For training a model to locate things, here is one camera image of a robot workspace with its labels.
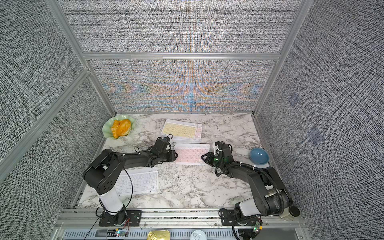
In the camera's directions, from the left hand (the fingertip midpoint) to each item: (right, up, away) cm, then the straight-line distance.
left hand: (178, 155), depth 95 cm
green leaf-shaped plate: (-51, +16, +10) cm, 55 cm away
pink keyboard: (+8, +1, -2) cm, 9 cm away
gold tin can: (-6, -30, -29) cm, 42 cm away
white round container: (+11, -29, -30) cm, 43 cm away
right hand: (+14, +2, -5) cm, 16 cm away
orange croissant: (-39, +18, +5) cm, 43 cm away
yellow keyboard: (+2, +16, +12) cm, 20 cm away
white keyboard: (-23, -13, -9) cm, 28 cm away
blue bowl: (+51, 0, 0) cm, 51 cm away
